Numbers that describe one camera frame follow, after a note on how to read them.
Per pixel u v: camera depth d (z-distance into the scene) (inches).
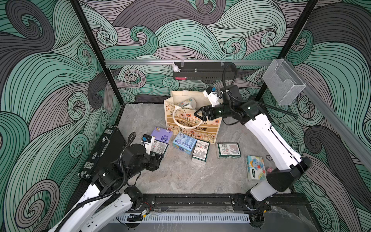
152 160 22.1
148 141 22.5
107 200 17.4
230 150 34.2
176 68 33.6
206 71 37.4
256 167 31.3
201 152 33.7
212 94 24.4
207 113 23.7
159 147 34.6
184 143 35.5
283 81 30.8
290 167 15.9
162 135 36.5
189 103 33.6
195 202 29.3
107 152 27.7
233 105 20.4
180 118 35.1
